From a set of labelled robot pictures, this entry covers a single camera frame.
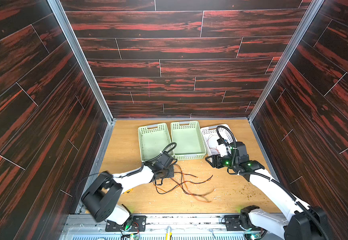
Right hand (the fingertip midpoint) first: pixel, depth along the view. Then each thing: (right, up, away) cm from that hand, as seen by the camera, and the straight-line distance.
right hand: (212, 156), depth 83 cm
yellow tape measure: (-47, -20, +1) cm, 52 cm away
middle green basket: (-11, +11, +27) cm, 31 cm away
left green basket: (-36, +8, +23) cm, 44 cm away
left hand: (-22, -10, +6) cm, 25 cm away
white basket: (+12, +15, +25) cm, 31 cm away
